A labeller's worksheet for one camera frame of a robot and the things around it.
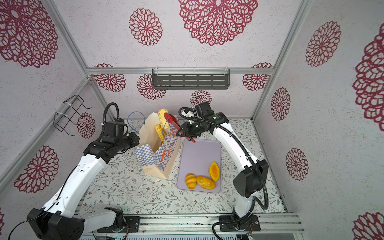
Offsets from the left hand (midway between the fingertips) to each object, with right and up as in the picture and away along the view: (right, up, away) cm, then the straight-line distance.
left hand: (138, 140), depth 78 cm
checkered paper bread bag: (+11, -8, -6) cm, 15 cm away
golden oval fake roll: (+35, -24, +5) cm, 43 cm away
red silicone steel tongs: (+18, +11, -1) cm, 21 cm away
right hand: (+21, +4, -3) cm, 22 cm away
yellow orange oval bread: (+41, -19, +11) cm, 47 cm away
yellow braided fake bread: (+8, +5, +14) cm, 17 cm away
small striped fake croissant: (+27, -23, +7) cm, 37 cm away
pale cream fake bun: (+13, +10, +2) cm, 16 cm away
